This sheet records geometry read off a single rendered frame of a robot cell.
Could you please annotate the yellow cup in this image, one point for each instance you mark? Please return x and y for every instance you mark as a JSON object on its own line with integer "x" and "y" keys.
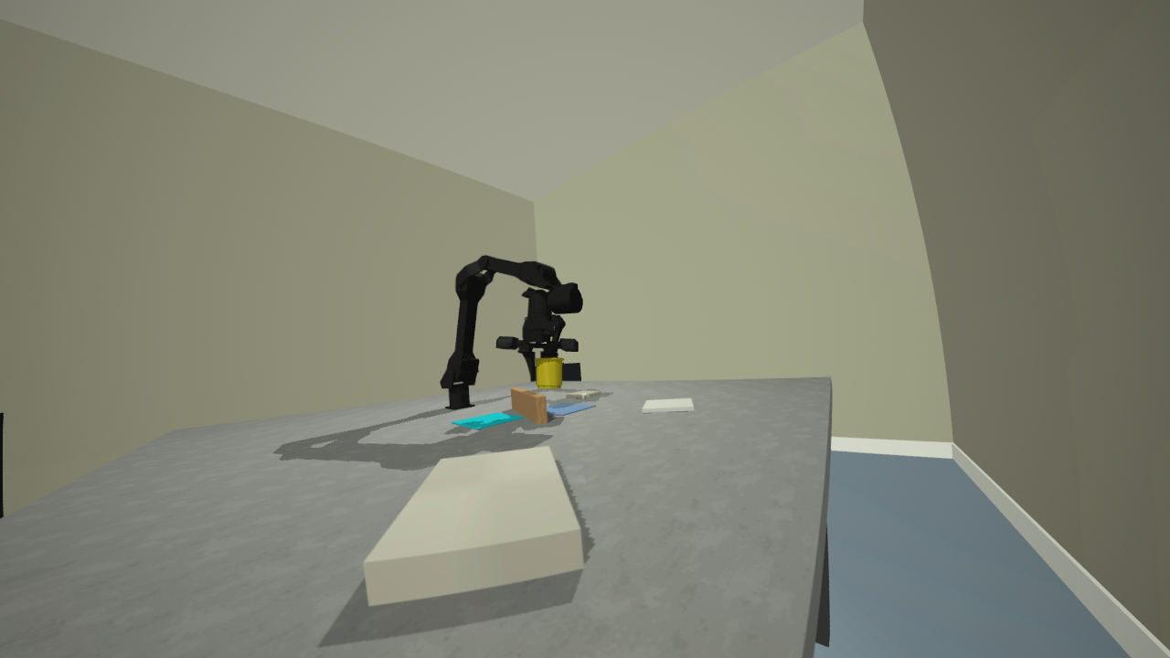
{"x": 548, "y": 373}

